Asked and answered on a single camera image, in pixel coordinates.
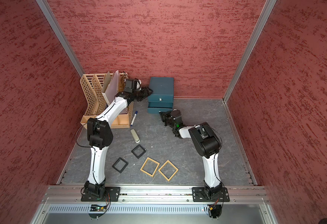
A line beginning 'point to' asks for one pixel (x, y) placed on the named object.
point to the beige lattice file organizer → (92, 85)
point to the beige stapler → (135, 136)
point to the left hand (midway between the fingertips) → (150, 94)
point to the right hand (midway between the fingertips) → (157, 112)
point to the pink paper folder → (110, 87)
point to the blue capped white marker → (133, 118)
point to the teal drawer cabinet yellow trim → (161, 99)
